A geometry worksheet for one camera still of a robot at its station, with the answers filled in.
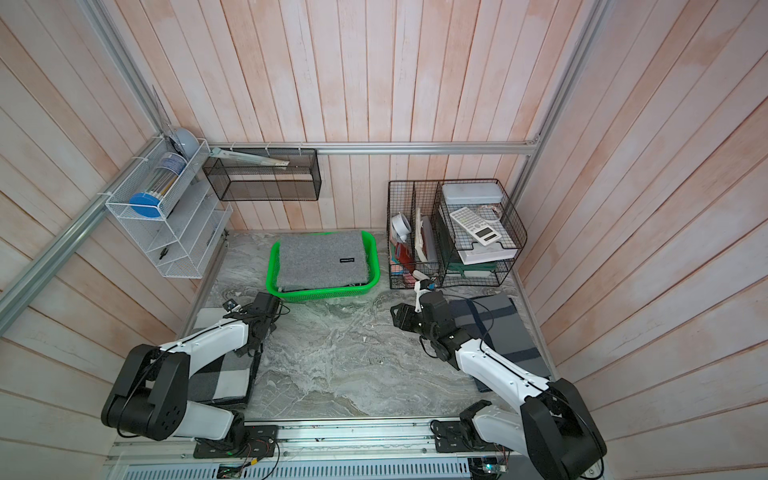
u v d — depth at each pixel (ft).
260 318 2.39
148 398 1.40
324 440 2.46
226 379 2.61
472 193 3.33
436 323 2.12
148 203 2.25
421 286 2.58
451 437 2.40
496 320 3.11
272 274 3.15
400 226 3.59
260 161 2.96
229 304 2.61
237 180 3.42
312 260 3.25
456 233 3.07
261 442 2.40
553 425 1.34
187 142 2.75
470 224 3.03
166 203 2.35
